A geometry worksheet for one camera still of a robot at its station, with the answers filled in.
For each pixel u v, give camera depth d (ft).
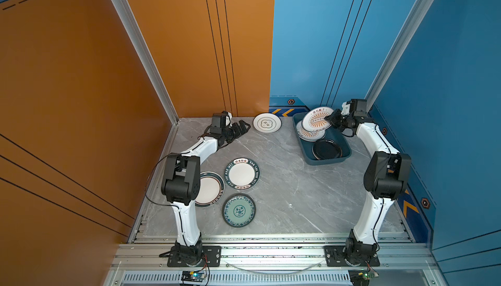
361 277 2.31
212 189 2.98
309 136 3.60
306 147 3.33
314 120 3.26
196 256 2.16
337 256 2.39
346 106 2.96
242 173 3.18
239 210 2.78
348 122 2.49
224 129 2.67
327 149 3.36
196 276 2.31
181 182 1.75
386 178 1.77
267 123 3.89
